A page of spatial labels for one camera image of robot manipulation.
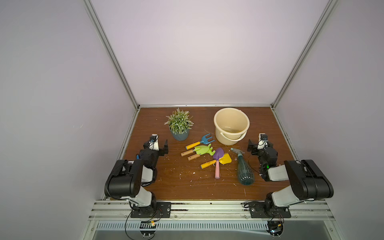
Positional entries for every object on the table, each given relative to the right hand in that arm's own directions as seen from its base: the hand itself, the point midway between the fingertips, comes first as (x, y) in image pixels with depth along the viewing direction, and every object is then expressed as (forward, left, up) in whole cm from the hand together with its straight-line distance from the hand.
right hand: (260, 137), depth 89 cm
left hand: (-2, +61, +1) cm, 61 cm away
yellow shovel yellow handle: (-11, +21, -8) cm, 25 cm away
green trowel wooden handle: (-6, +37, -7) cm, 38 cm away
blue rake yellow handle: (+2, +34, -7) cm, 35 cm away
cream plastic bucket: (+16, +15, -8) cm, 23 cm away
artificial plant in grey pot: (+4, +50, +7) cm, 50 cm away
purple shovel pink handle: (-9, +26, -7) cm, 28 cm away
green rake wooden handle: (-6, +31, -8) cm, 32 cm away
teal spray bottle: (-21, +12, -4) cm, 24 cm away
